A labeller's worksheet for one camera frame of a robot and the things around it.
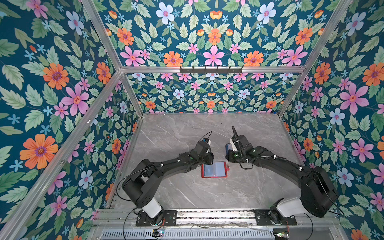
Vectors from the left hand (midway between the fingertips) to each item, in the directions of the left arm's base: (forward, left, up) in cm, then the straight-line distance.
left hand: (216, 154), depth 86 cm
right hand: (-1, -5, -1) cm, 5 cm away
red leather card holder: (-6, 0, -9) cm, 11 cm away
